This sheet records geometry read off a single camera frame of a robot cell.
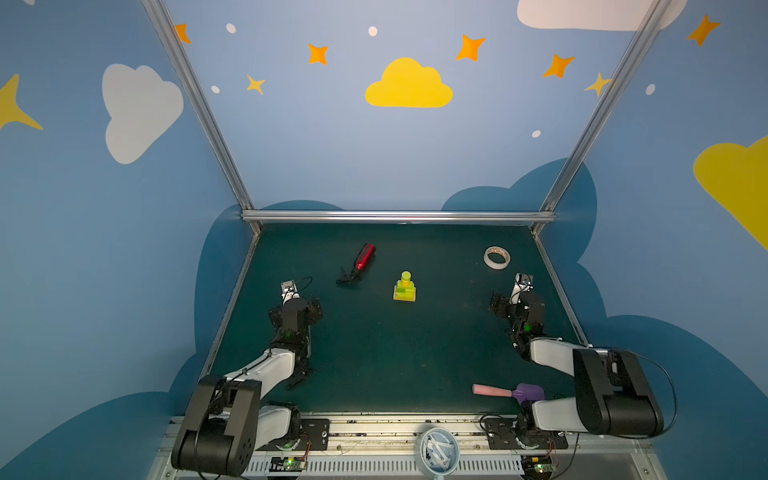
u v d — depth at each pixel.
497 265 1.10
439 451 0.72
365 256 1.10
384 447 0.73
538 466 0.72
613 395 0.44
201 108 0.84
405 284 0.98
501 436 0.74
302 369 0.82
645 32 0.72
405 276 0.96
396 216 1.33
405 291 0.98
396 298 1.00
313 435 0.75
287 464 0.70
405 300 0.98
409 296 0.98
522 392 0.80
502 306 0.86
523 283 0.80
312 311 0.72
